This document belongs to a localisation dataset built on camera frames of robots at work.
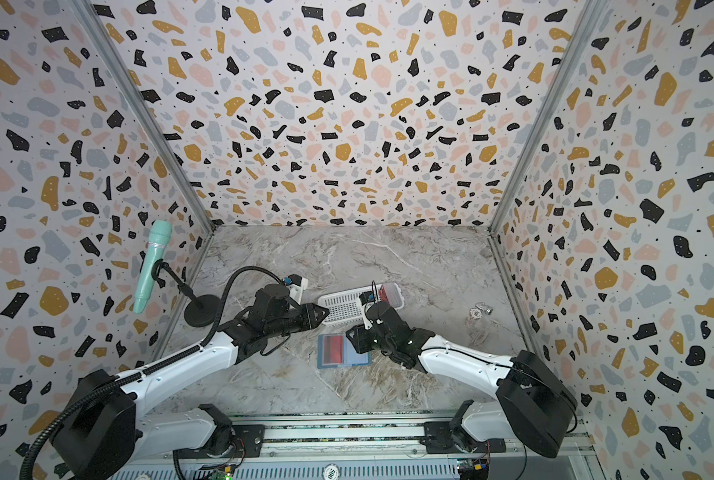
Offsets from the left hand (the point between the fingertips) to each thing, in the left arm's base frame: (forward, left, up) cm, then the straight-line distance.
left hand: (332, 308), depth 80 cm
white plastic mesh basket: (+9, -2, -16) cm, 18 cm away
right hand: (-4, -4, -4) cm, 7 cm away
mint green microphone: (+11, +41, +17) cm, 46 cm away
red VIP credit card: (-5, +1, -16) cm, 17 cm away
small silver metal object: (+7, -45, -16) cm, 49 cm away
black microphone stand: (+8, +44, -15) cm, 47 cm away
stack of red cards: (+11, -17, -12) cm, 24 cm away
